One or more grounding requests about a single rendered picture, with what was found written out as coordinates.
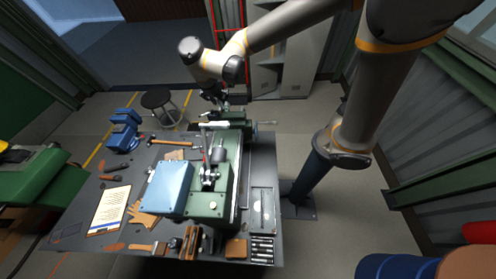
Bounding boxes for green bench lathe body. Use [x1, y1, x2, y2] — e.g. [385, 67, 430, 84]
[183, 109, 257, 230]

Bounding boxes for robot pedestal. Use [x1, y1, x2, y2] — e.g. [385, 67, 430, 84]
[278, 147, 337, 222]

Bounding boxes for tan leather glove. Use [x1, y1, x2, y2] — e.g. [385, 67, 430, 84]
[126, 198, 164, 233]

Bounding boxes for red drum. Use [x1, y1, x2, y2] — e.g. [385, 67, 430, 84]
[460, 220, 496, 246]

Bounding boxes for silver stop rod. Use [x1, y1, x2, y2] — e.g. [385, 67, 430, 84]
[199, 128, 213, 186]

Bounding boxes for wooden handled brush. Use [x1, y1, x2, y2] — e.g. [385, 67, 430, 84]
[128, 240, 171, 257]

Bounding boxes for green machine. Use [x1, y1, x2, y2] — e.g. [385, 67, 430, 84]
[0, 139, 92, 212]

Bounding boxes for grey rail tray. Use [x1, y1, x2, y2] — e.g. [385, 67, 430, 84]
[247, 186, 278, 236]

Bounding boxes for brown leather pad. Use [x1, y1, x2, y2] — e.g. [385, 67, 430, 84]
[224, 237, 249, 260]

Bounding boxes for blue bench vise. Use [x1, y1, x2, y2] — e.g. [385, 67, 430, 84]
[105, 107, 144, 153]

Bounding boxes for red metal frame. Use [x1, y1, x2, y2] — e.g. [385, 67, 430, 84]
[208, 0, 251, 87]

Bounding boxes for tan wooden block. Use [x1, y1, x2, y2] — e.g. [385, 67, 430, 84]
[164, 148, 186, 162]

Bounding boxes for window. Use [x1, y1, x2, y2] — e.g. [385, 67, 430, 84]
[22, 0, 126, 38]
[445, 0, 496, 52]

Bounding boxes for grey shelf cabinet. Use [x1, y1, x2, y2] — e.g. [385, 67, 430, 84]
[243, 0, 335, 101]

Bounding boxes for wooden handled hammer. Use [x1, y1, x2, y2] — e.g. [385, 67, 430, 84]
[146, 133, 195, 149]

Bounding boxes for grey collet set tray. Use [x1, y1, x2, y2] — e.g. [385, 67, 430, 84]
[249, 235, 276, 267]

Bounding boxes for dark grey tool handle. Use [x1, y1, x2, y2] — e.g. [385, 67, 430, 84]
[102, 161, 130, 174]

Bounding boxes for blue drum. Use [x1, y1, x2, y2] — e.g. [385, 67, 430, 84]
[353, 253, 443, 279]

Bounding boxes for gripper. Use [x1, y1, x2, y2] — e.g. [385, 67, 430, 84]
[199, 88, 232, 114]

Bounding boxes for light blue motor cover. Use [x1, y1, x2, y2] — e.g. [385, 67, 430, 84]
[138, 159, 196, 219]

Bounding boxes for silver collet lever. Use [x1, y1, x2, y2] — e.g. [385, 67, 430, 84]
[198, 120, 232, 130]

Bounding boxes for black round stool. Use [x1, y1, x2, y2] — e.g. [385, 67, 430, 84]
[139, 87, 184, 129]

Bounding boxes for dark shank blank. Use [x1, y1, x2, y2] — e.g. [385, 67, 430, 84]
[259, 189, 267, 229]

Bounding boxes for black cylindrical collet nose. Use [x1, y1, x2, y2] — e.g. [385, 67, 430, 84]
[209, 146, 228, 166]

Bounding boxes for brown wooden tool case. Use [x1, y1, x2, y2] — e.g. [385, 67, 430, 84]
[177, 225, 203, 261]

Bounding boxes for clipboard with paper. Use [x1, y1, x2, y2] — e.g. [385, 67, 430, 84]
[85, 184, 133, 239]

